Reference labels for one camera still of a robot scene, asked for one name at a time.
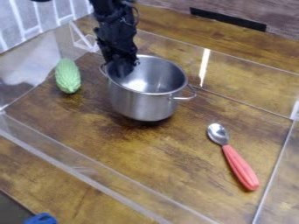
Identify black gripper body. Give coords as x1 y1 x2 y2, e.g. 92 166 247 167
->
92 17 142 67

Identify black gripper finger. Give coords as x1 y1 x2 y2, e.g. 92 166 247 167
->
114 58 135 78
102 51 115 63

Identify silver metal pot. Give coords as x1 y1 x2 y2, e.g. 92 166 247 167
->
99 54 196 122

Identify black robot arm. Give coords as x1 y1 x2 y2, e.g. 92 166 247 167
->
90 0 138 76

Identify blue object at corner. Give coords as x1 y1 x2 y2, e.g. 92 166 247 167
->
23 213 59 224

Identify green bumpy toy vegetable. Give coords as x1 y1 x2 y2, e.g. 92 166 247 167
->
55 58 80 94

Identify black strip on table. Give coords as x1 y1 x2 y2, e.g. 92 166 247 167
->
190 7 267 32

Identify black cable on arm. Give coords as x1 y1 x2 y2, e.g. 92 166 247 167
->
120 5 142 27

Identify red handled metal spoon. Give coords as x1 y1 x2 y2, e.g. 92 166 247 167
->
207 123 259 191

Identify clear acrylic enclosure walls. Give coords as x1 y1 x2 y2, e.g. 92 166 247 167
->
0 23 299 224

